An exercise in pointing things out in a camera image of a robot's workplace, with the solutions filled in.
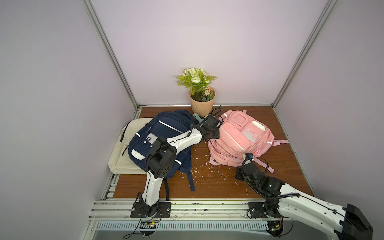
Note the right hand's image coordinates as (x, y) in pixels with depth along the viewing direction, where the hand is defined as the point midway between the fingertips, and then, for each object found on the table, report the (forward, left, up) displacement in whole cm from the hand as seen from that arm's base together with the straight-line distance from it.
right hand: (236, 162), depth 82 cm
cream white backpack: (+1, +70, -4) cm, 70 cm away
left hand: (+18, +8, +3) cm, 20 cm away
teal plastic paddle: (+33, +23, -1) cm, 40 cm away
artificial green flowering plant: (+45, +21, +19) cm, 54 cm away
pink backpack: (+20, -7, -3) cm, 22 cm away
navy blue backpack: (+24, +56, 0) cm, 61 cm away
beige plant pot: (+39, +20, +10) cm, 45 cm away
